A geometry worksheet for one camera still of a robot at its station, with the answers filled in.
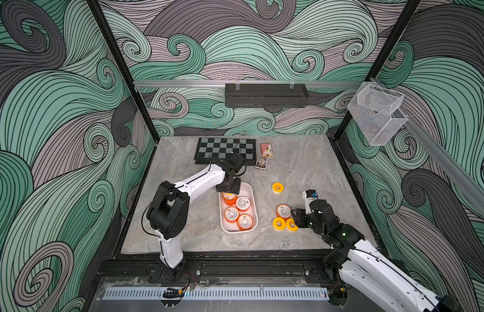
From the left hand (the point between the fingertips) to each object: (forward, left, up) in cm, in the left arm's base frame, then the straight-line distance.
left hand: (232, 187), depth 89 cm
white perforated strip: (-40, +4, -9) cm, 41 cm away
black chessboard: (+29, +7, -4) cm, 30 cm away
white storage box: (-9, -3, -6) cm, 12 cm away
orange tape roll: (-5, -5, -7) cm, 10 cm away
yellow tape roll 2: (+4, -23, -7) cm, 24 cm away
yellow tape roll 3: (-14, -21, -8) cm, 27 cm away
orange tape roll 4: (-8, -24, -7) cm, 26 cm away
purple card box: (+20, -16, -6) cm, 26 cm away
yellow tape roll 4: (-14, -25, -7) cm, 30 cm away
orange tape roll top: (-5, +1, -7) cm, 9 cm away
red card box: (+30, -19, -7) cm, 37 cm away
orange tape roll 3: (-14, -6, -7) cm, 16 cm away
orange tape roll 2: (-10, 0, -7) cm, 12 cm away
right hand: (-12, -28, 0) cm, 31 cm away
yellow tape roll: (-3, +1, -4) cm, 5 cm away
